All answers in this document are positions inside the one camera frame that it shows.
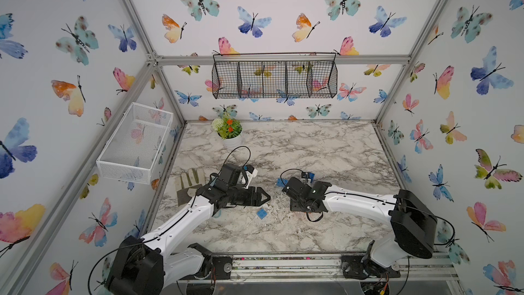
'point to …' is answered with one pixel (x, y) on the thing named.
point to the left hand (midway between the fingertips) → (266, 197)
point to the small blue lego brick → (262, 213)
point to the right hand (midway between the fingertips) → (298, 202)
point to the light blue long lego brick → (281, 182)
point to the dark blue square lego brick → (312, 176)
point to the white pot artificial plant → (230, 131)
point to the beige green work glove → (190, 182)
